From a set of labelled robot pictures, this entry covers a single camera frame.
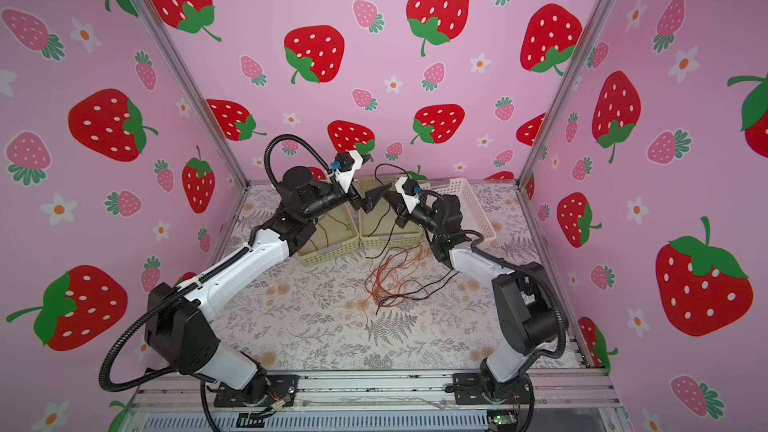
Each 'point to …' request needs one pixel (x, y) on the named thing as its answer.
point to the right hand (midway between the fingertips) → (384, 190)
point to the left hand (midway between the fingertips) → (377, 167)
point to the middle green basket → (378, 229)
